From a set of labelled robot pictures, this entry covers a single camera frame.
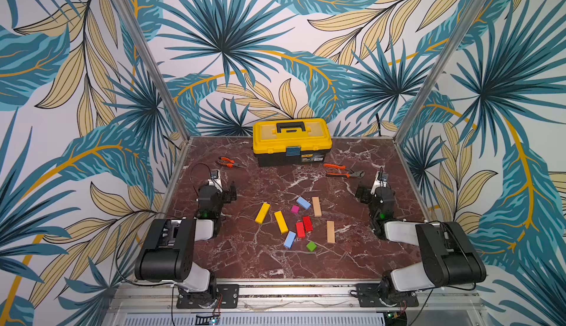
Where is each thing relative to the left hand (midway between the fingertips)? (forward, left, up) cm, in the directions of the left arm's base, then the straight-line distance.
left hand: (221, 184), depth 93 cm
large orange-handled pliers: (+12, -59, -7) cm, 61 cm away
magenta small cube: (-7, -31, -7) cm, 33 cm away
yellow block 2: (-13, -26, -7) cm, 30 cm away
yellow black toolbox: (+17, -29, +8) cm, 34 cm away
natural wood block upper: (-6, -40, -7) cm, 41 cm away
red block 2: (-16, -33, -6) cm, 37 cm away
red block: (-14, -36, -6) cm, 39 cm away
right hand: (+1, -64, +2) cm, 64 cm away
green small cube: (-23, -37, -7) cm, 44 cm away
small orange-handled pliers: (+16, +1, -5) cm, 17 cm away
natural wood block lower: (-15, -45, -6) cm, 48 cm away
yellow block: (-9, -18, -7) cm, 21 cm away
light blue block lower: (-20, -29, -7) cm, 36 cm away
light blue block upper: (-5, -35, -7) cm, 36 cm away
